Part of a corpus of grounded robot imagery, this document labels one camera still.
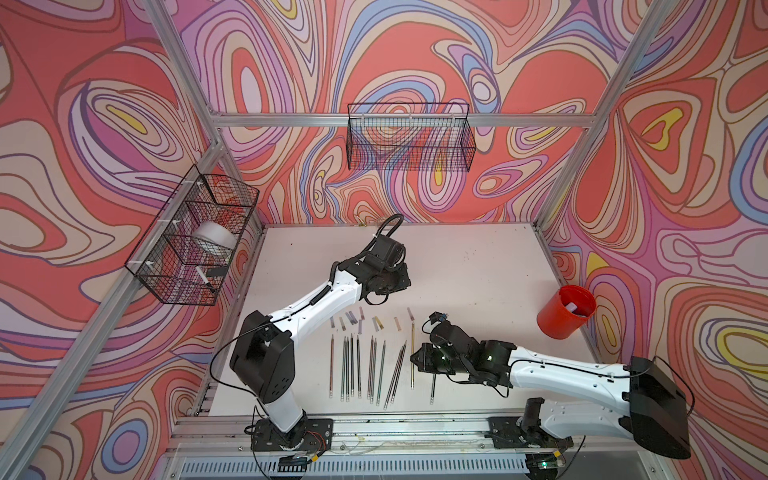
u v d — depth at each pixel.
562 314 0.81
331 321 0.93
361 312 0.96
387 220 0.66
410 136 0.96
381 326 0.93
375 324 0.93
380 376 0.84
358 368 0.84
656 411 0.41
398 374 0.84
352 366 0.85
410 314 0.96
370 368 0.84
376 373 0.84
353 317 0.94
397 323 0.93
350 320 0.93
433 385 0.82
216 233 0.74
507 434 0.73
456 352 0.59
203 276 0.73
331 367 0.85
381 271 0.63
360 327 0.93
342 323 0.93
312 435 0.72
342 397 0.80
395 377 0.83
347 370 0.84
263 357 0.44
